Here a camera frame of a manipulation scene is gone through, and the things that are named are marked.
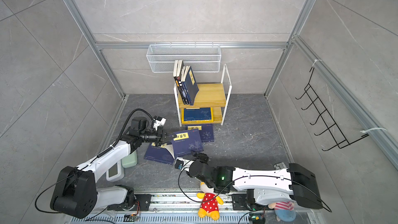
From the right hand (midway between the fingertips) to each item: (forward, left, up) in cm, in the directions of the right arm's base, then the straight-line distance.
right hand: (191, 153), depth 74 cm
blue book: (+30, -3, -8) cm, 31 cm away
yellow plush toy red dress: (-20, -8, -9) cm, 23 cm away
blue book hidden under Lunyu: (+6, +17, -14) cm, 23 cm away
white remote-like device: (-3, -48, -14) cm, 50 cm away
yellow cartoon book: (+25, -2, -10) cm, 27 cm away
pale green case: (+1, +34, -9) cm, 35 cm away
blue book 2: (+20, -8, -14) cm, 26 cm away
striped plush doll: (-23, -41, -9) cm, 48 cm away
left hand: (+9, +8, +4) cm, 12 cm away
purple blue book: (+8, +3, -2) cm, 9 cm away
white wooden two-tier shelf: (+29, -10, +3) cm, 31 cm away
